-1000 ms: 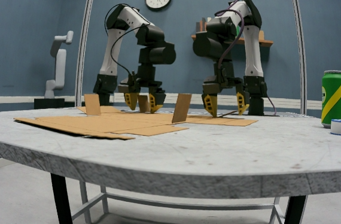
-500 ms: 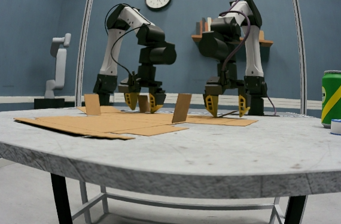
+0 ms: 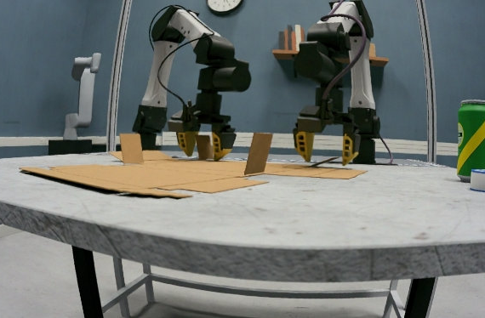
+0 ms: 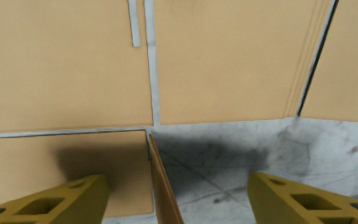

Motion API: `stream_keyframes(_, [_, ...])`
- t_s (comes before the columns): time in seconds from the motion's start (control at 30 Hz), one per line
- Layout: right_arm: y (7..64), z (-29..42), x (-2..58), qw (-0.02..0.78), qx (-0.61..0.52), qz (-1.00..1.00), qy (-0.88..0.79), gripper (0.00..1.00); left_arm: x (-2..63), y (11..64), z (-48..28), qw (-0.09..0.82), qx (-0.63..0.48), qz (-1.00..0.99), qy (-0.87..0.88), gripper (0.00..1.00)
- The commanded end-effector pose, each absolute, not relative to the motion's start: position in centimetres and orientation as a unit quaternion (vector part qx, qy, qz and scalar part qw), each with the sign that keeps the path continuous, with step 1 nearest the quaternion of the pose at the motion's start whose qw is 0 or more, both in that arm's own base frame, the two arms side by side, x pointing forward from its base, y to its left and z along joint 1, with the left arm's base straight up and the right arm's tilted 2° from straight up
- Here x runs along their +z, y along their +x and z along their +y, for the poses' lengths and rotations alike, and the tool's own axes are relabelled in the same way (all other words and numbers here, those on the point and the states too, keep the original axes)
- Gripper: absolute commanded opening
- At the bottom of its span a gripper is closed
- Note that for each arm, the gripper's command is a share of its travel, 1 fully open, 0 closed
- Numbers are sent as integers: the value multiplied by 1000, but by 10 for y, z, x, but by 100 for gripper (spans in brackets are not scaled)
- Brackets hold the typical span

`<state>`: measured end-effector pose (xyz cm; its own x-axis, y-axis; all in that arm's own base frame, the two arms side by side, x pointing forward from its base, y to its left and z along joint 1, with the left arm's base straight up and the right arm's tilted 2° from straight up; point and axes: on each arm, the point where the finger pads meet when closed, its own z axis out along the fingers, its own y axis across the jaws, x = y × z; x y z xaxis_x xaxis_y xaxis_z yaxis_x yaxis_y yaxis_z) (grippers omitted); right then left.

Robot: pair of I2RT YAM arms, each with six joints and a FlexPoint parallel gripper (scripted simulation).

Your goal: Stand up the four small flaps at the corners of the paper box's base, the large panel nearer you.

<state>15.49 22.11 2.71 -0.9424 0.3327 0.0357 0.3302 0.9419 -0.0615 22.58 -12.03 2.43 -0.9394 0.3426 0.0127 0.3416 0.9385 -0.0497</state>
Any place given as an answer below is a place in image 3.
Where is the flat brown cardboard box blank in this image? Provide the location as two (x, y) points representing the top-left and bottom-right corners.
(19, 133), (367, 197)

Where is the green drink can with yellow stripe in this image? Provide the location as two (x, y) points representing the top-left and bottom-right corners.
(457, 100), (485, 183)

